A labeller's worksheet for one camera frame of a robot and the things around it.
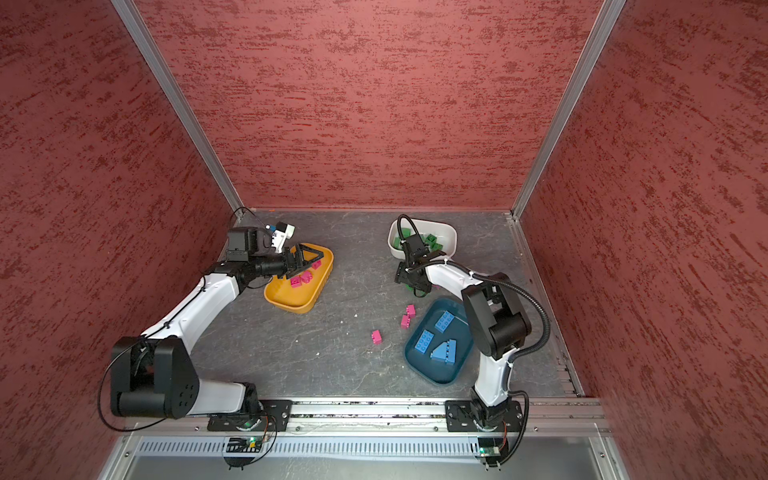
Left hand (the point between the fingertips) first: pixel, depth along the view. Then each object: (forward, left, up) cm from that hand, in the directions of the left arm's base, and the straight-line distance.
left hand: (317, 264), depth 81 cm
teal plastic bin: (-22, -30, -17) cm, 41 cm away
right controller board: (-40, -46, -19) cm, 64 cm away
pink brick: (-14, -17, -17) cm, 28 cm away
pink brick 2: (-5, -27, -17) cm, 33 cm away
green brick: (+23, -36, -15) cm, 45 cm away
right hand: (+3, -26, -16) cm, 30 cm away
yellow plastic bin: (+1, +9, -18) cm, 20 cm away
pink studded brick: (+7, +8, -18) cm, 21 cm away
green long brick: (+21, -38, -18) cm, 47 cm away
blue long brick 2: (-9, -37, -17) cm, 42 cm away
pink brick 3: (-9, -26, -17) cm, 32 cm away
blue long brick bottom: (-18, -38, -16) cm, 45 cm away
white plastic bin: (+25, -41, -16) cm, 51 cm away
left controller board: (-40, +16, -22) cm, 48 cm away
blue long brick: (-15, -31, -17) cm, 38 cm away
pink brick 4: (+5, +11, -17) cm, 21 cm away
